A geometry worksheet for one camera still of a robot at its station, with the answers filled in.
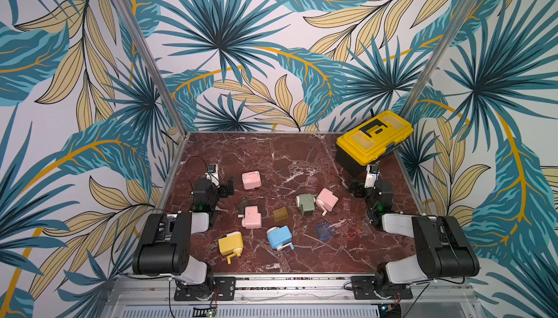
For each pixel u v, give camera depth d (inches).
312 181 39.9
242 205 37.1
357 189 33.1
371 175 31.5
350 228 34.6
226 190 33.1
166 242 19.3
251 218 33.2
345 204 37.3
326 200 35.6
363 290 28.8
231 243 31.6
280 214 35.4
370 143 36.6
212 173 31.0
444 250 17.8
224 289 28.8
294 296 28.8
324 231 34.1
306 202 35.4
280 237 31.6
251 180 37.0
